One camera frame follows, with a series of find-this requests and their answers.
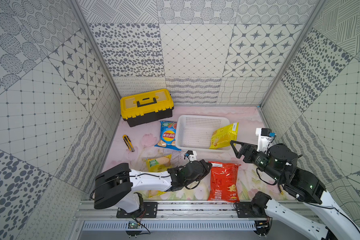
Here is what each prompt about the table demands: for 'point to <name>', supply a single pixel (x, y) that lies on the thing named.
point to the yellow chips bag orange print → (221, 138)
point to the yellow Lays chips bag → (160, 163)
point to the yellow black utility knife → (128, 143)
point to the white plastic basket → (194, 132)
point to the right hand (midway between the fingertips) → (235, 144)
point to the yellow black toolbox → (142, 108)
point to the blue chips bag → (168, 131)
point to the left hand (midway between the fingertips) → (217, 162)
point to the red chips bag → (223, 185)
